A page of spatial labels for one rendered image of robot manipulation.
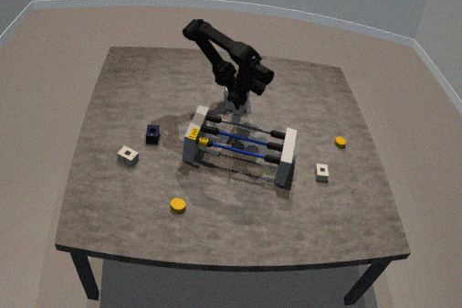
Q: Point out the yellow short cylinder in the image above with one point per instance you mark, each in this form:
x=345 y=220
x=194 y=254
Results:
x=177 y=205
x=340 y=142

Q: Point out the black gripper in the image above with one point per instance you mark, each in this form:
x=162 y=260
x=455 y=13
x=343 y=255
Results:
x=239 y=97

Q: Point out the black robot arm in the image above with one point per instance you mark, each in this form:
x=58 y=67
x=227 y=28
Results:
x=200 y=31

